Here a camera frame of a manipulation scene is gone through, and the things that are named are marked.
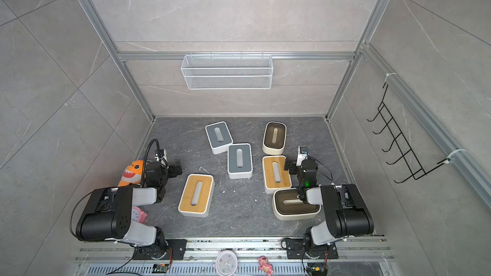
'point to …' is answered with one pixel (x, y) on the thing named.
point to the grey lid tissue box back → (219, 137)
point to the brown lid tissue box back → (275, 137)
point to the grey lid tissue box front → (240, 161)
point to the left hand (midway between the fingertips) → (171, 159)
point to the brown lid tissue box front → (286, 205)
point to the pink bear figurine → (264, 265)
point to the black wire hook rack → (416, 169)
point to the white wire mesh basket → (227, 72)
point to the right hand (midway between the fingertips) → (299, 156)
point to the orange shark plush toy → (133, 173)
